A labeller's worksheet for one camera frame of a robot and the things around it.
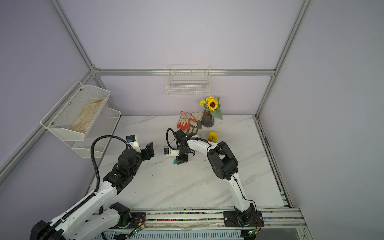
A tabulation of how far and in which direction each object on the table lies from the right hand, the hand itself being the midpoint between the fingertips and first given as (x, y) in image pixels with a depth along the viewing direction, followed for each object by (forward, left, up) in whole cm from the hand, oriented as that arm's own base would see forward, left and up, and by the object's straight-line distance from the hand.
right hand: (177, 158), depth 95 cm
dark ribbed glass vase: (+30, -20, +5) cm, 37 cm away
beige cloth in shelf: (+6, +47, +30) cm, 56 cm away
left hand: (-3, +15, +19) cm, 24 cm away
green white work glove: (+37, -13, +1) cm, 40 cm away
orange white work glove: (+32, -2, +1) cm, 32 cm away
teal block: (-3, +1, +2) cm, 4 cm away
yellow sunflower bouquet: (+27, -23, +22) cm, 42 cm away
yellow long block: (+13, -24, +7) cm, 28 cm away
